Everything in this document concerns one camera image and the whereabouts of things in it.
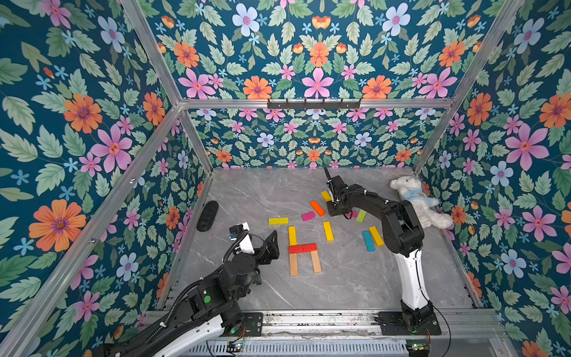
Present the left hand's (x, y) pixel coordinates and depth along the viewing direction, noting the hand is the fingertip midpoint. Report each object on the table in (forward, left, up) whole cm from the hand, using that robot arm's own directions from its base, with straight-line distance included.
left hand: (270, 236), depth 70 cm
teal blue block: (+6, -39, -23) cm, 46 cm away
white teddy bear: (+25, -61, -13) cm, 68 cm away
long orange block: (+25, -19, -23) cm, 39 cm away
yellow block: (+12, -23, -22) cm, 34 cm away
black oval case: (+22, +31, -19) cm, 43 cm away
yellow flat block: (+18, -1, -22) cm, 28 cm away
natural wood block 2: (-2, -16, -22) cm, 27 cm away
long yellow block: (+10, -7, -21) cm, 25 cm away
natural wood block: (-2, -7, -22) cm, 23 cm away
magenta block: (+21, -14, -23) cm, 34 cm away
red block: (+4, -7, -22) cm, 23 cm away
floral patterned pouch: (-7, +8, -22) cm, 24 cm away
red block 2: (+6, -13, -24) cm, 28 cm away
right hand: (+24, -30, -23) cm, 45 cm away
